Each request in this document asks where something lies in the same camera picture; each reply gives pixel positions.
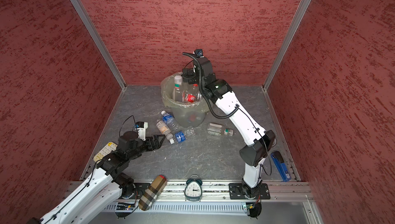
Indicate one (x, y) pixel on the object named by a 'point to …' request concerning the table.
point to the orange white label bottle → (165, 130)
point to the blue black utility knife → (281, 166)
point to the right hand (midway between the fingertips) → (192, 72)
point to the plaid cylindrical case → (152, 192)
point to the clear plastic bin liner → (198, 108)
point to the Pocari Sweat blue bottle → (181, 136)
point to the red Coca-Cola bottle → (189, 96)
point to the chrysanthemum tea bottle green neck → (177, 93)
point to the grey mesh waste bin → (189, 122)
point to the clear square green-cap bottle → (217, 129)
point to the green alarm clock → (193, 189)
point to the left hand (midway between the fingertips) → (159, 140)
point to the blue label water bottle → (170, 122)
